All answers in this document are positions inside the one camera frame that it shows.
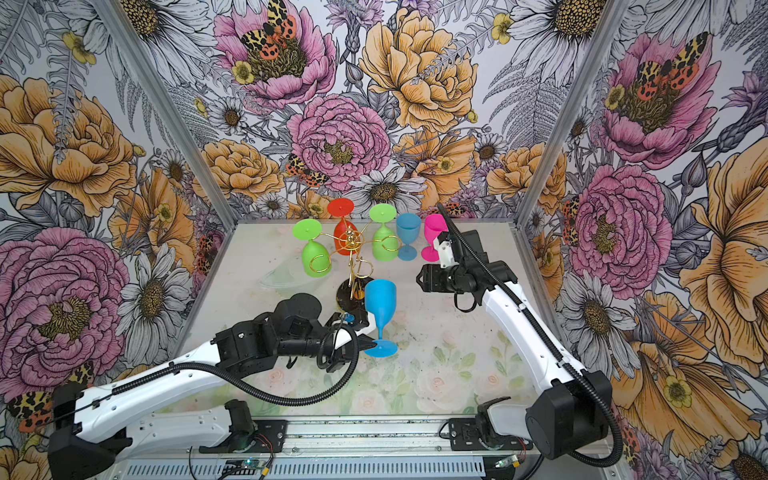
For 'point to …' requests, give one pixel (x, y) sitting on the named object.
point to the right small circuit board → (503, 463)
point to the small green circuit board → (252, 463)
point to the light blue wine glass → (408, 227)
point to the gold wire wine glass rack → (355, 293)
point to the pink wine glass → (434, 225)
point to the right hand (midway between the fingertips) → (429, 287)
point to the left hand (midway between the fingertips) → (368, 348)
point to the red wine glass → (345, 233)
